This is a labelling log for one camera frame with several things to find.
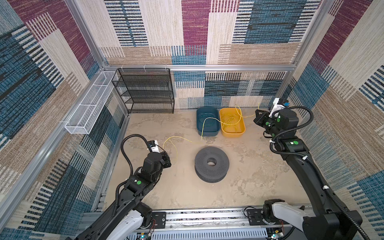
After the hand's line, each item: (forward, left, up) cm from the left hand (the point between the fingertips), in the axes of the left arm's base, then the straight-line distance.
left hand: (166, 150), depth 78 cm
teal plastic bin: (+27, -27, -16) cm, 42 cm away
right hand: (+11, -44, +16) cm, 48 cm away
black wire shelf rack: (+50, +20, 0) cm, 54 cm away
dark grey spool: (0, -25, -17) cm, 30 cm away
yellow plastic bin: (+37, -41, -15) cm, 58 cm away
